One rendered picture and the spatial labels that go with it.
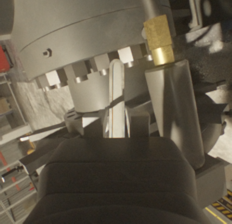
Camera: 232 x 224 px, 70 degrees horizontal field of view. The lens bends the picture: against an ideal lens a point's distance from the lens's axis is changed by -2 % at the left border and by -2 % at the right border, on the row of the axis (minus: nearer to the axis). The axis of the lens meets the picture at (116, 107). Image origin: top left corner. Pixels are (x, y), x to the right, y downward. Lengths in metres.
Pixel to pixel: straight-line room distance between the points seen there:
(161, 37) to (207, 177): 0.26
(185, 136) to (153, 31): 0.18
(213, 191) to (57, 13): 0.50
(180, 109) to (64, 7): 0.34
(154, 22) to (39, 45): 0.31
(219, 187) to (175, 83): 0.22
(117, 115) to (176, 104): 0.15
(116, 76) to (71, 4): 0.32
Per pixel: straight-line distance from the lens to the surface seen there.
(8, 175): 0.57
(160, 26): 0.30
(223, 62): 1.08
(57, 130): 0.78
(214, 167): 0.37
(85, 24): 0.44
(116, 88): 0.16
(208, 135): 0.51
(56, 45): 0.46
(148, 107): 0.54
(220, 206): 1.21
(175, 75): 0.28
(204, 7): 0.83
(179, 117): 0.30
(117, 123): 0.17
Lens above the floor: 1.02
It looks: 34 degrees down
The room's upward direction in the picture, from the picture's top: 117 degrees counter-clockwise
